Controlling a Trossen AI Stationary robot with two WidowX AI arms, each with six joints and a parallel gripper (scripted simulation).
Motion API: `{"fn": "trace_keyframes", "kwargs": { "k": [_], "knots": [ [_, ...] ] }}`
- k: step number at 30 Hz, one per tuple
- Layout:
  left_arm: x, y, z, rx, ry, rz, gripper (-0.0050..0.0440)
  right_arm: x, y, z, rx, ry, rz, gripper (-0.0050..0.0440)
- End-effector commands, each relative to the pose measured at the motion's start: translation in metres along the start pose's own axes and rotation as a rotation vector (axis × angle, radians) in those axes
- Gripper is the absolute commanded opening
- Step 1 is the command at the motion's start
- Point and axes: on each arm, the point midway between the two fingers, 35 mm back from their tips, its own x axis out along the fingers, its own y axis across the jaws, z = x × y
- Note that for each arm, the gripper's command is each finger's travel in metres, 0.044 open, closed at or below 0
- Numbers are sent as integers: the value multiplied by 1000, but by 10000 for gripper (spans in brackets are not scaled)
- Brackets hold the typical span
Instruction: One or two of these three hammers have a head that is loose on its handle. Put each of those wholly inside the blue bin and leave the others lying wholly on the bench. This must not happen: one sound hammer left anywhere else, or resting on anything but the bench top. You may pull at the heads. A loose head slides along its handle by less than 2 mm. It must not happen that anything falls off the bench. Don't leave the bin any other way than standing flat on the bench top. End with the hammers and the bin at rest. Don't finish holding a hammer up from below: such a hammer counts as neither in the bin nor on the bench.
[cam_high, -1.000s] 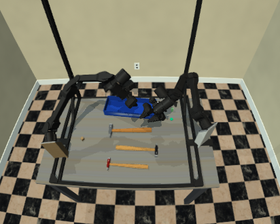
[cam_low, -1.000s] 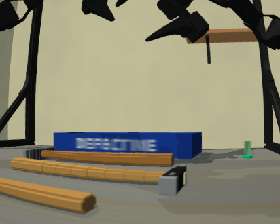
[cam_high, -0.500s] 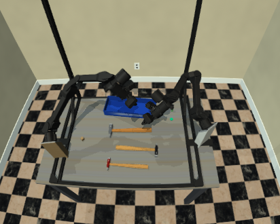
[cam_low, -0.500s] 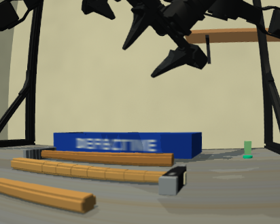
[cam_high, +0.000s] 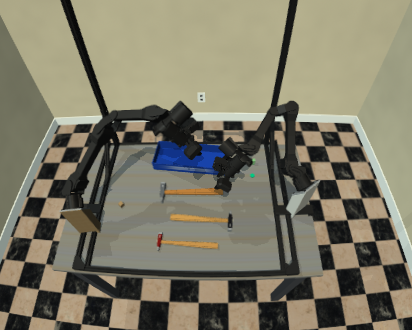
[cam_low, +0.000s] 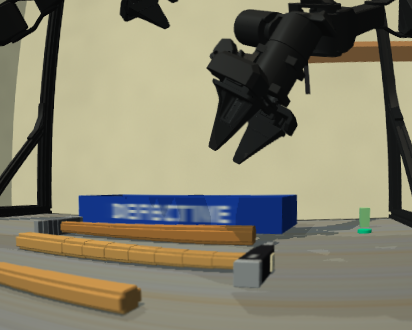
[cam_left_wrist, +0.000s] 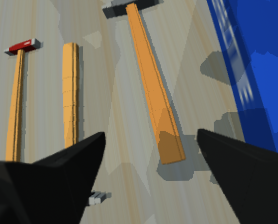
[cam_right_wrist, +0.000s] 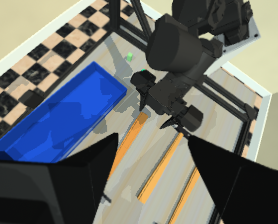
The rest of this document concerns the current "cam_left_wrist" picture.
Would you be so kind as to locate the blue bin with label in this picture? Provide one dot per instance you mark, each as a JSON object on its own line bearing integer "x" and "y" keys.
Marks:
{"x": 253, "y": 81}

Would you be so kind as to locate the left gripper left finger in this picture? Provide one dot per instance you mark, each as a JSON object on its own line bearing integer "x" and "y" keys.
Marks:
{"x": 55, "y": 189}

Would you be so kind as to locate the hammer with wooden handle and red head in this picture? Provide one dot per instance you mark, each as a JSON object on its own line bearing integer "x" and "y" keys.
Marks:
{"x": 13, "y": 147}

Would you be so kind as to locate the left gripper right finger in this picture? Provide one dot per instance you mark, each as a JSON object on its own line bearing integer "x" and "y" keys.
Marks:
{"x": 247, "y": 175}

